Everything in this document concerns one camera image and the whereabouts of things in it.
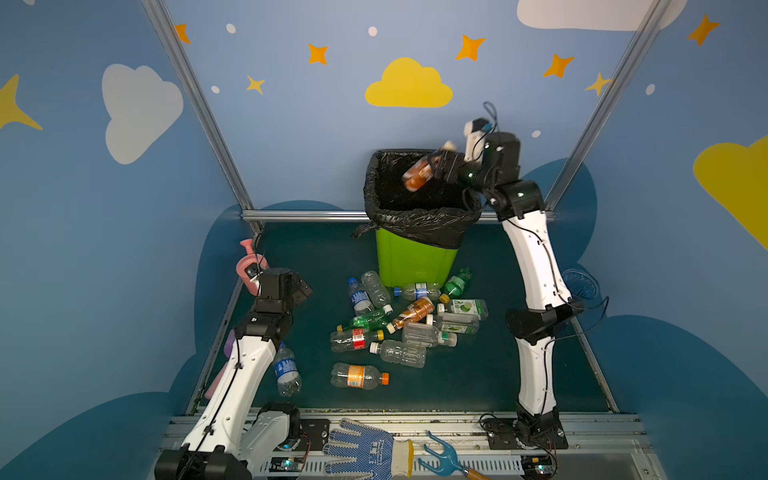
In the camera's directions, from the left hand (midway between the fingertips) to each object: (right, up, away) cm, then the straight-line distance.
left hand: (294, 286), depth 80 cm
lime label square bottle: (+55, -8, +15) cm, 57 cm away
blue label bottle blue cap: (+17, -5, +13) cm, 22 cm away
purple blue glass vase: (+79, +1, 0) cm, 79 cm away
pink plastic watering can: (-20, +7, +15) cm, 26 cm away
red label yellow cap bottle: (+16, -16, +6) cm, 23 cm away
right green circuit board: (+63, -43, -9) cm, 76 cm away
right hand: (+40, +34, -9) cm, 53 cm away
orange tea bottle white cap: (+35, -9, +13) cm, 38 cm away
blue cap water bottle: (+36, -3, +17) cm, 40 cm away
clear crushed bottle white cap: (+23, -5, +15) cm, 28 cm away
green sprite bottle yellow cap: (+21, -11, +8) cm, 25 cm away
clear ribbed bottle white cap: (+30, -21, +7) cm, 37 cm away
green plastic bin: (+31, +6, +13) cm, 34 cm away
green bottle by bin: (+49, -1, +19) cm, 52 cm away
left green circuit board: (+1, -42, -10) cm, 43 cm away
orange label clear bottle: (+19, -26, +3) cm, 33 cm away
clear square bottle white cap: (+38, -16, +12) cm, 43 cm away
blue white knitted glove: (+23, -40, -9) cm, 47 cm away
